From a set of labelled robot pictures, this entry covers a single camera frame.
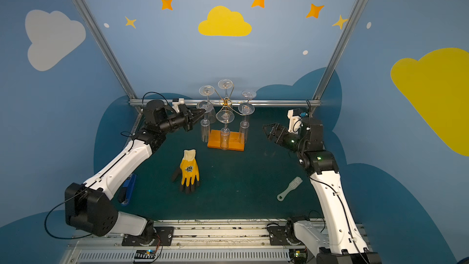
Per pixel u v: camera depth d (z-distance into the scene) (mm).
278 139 604
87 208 406
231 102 812
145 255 732
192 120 676
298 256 733
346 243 379
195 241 736
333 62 960
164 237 734
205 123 838
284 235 746
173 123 653
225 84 861
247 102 768
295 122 635
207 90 823
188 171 905
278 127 612
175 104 727
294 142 582
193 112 692
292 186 880
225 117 728
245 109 764
